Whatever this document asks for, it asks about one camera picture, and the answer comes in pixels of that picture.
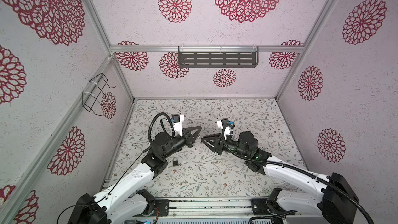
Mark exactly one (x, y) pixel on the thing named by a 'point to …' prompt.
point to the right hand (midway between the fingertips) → (203, 137)
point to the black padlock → (175, 163)
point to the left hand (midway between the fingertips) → (201, 130)
